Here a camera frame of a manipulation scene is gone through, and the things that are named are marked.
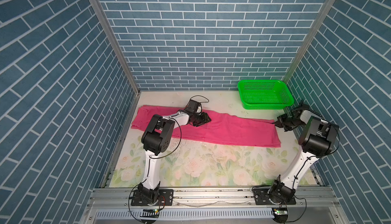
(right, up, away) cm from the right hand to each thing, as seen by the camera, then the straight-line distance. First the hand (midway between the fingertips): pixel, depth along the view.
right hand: (274, 122), depth 100 cm
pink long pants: (-21, -6, -1) cm, 22 cm away
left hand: (-42, 0, 0) cm, 42 cm away
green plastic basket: (+1, +19, +20) cm, 28 cm away
